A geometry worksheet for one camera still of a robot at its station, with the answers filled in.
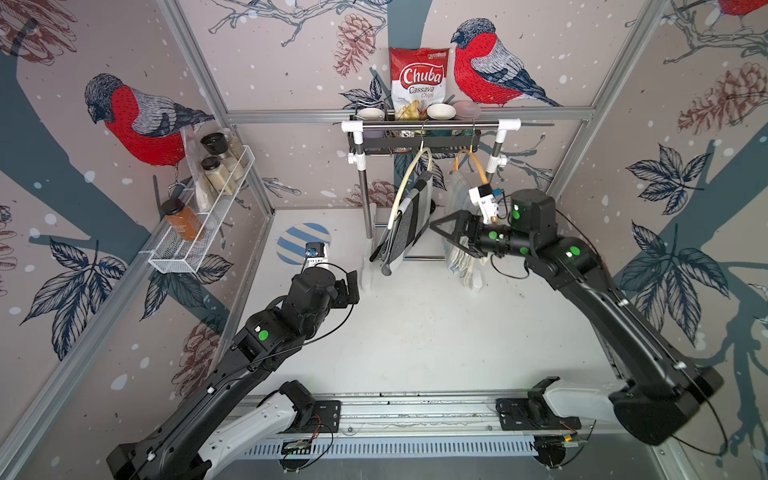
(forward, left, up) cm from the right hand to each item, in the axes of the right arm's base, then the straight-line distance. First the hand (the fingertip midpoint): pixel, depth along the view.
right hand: (440, 233), depth 63 cm
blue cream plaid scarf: (+5, -8, -17) cm, 20 cm away
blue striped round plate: (+28, +52, -40) cm, 72 cm away
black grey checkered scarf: (+10, +8, -9) cm, 16 cm away
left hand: (-4, +22, -9) cm, 24 cm away
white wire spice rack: (+5, +69, -15) cm, 71 cm away
